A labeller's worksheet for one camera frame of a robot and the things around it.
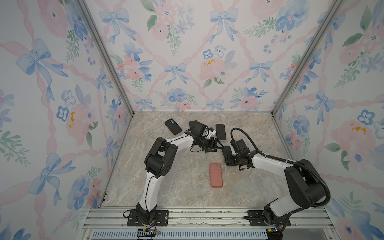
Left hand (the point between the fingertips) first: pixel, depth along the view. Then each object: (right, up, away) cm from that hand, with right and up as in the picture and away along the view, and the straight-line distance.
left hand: (221, 148), depth 90 cm
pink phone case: (-4, -17, -2) cm, 18 cm away
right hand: (+6, -7, +4) cm, 10 cm away
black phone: (+5, -3, +9) cm, 11 cm away
